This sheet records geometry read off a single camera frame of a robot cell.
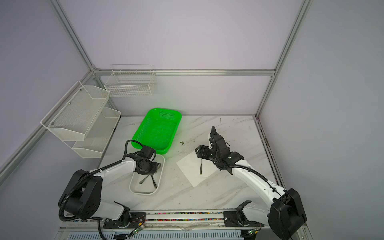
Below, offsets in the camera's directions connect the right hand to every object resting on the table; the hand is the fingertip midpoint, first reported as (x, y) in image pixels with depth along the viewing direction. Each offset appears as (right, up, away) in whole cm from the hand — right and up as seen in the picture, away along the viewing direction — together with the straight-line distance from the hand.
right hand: (198, 150), depth 80 cm
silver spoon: (-24, -11, +10) cm, 28 cm away
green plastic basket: (-30, +11, +30) cm, 44 cm away
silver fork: (+2, -12, +12) cm, 17 cm away
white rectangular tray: (-30, -21, +6) cm, 37 cm away
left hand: (-28, -14, +9) cm, 32 cm away
